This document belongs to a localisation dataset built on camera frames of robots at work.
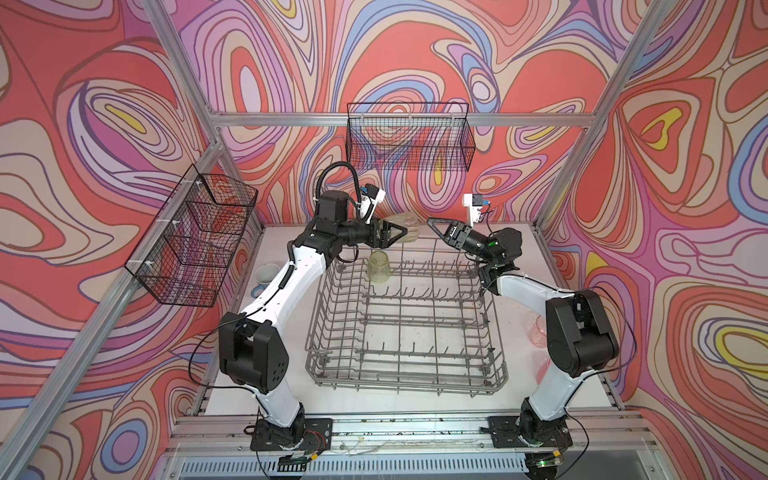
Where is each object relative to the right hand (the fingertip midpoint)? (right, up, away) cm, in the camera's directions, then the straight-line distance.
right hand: (429, 227), depth 76 cm
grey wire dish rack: (-4, -26, +17) cm, 31 cm away
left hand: (-8, 0, 0) cm, 8 cm away
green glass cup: (-4, +1, -1) cm, 4 cm away
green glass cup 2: (-14, -11, +18) cm, 25 cm away
